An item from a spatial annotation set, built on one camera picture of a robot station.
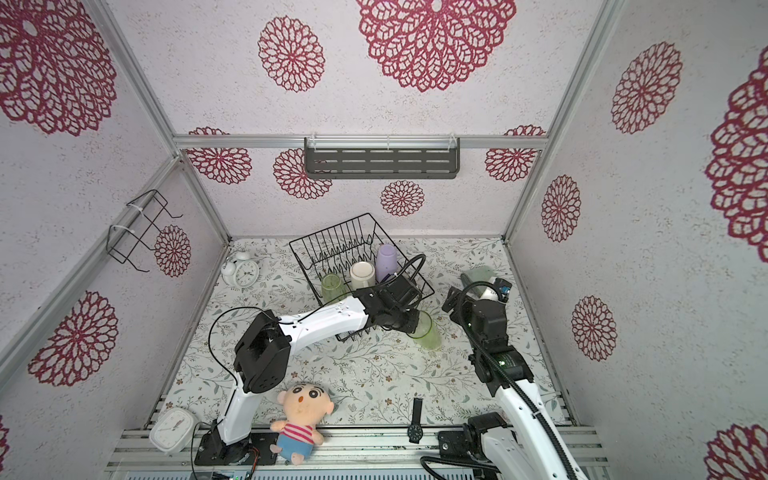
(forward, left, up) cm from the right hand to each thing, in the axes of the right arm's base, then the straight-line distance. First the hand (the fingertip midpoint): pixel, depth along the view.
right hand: (464, 292), depth 76 cm
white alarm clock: (+16, +70, -13) cm, 73 cm away
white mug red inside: (+15, +29, -13) cm, 35 cm away
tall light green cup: (-7, +10, -10) cm, 15 cm away
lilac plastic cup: (+20, +21, -12) cm, 31 cm away
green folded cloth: (+25, -14, -23) cm, 37 cm away
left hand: (-2, +12, -15) cm, 19 cm away
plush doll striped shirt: (-25, +39, -14) cm, 49 cm away
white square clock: (-31, +73, -19) cm, 81 cm away
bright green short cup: (+12, +38, -15) cm, 43 cm away
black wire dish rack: (+28, +35, -19) cm, 49 cm away
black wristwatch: (-28, +12, -23) cm, 38 cm away
